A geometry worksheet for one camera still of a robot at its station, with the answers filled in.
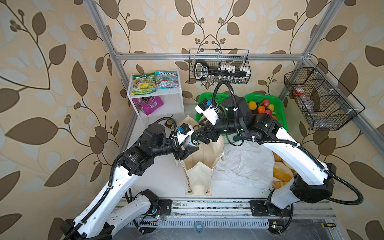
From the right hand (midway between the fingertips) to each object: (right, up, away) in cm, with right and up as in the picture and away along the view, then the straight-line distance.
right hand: (197, 129), depth 58 cm
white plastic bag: (+31, -23, +28) cm, 48 cm away
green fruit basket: (+58, +9, +47) cm, 75 cm away
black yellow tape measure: (-20, 0, +48) cm, 52 cm away
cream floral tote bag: (0, -17, +5) cm, 17 cm away
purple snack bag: (-30, +13, +33) cm, 47 cm away
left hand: (-1, -5, +4) cm, 6 cm away
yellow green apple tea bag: (-30, +24, +24) cm, 45 cm away
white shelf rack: (-16, +12, +42) cm, 46 cm away
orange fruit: (+48, +11, +53) cm, 73 cm away
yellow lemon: (+42, +14, +53) cm, 69 cm away
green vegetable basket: (+18, +22, +63) cm, 69 cm away
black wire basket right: (+64, +12, +15) cm, 66 cm away
